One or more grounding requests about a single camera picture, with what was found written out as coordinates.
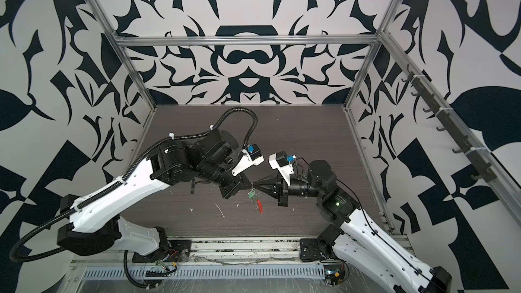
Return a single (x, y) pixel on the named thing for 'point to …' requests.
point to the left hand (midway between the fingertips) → (252, 182)
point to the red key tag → (260, 206)
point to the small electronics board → (334, 273)
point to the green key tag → (252, 194)
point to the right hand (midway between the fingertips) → (257, 188)
